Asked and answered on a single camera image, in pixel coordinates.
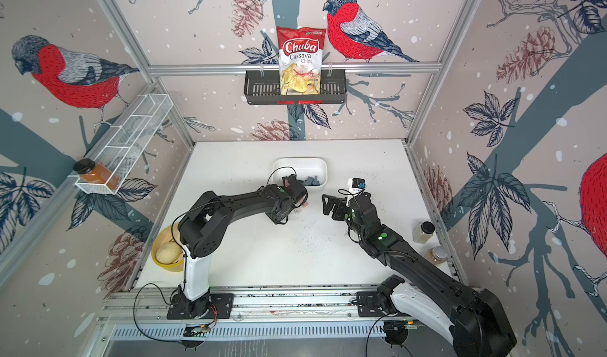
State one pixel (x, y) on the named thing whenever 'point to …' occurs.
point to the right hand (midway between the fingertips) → (332, 196)
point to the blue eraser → (311, 181)
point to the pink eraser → (305, 204)
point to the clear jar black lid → (423, 232)
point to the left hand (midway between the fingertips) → (291, 208)
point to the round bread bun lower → (168, 253)
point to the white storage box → (312, 171)
